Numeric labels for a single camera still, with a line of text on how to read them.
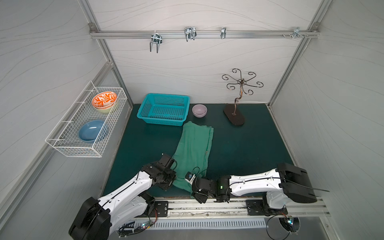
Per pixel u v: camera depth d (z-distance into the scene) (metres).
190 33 0.76
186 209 0.75
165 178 0.68
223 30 0.72
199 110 1.14
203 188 0.56
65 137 0.58
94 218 0.40
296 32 0.77
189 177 0.67
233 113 1.12
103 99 0.74
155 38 0.78
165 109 1.18
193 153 0.91
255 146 0.97
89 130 0.65
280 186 0.43
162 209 0.73
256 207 0.73
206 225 0.70
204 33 0.78
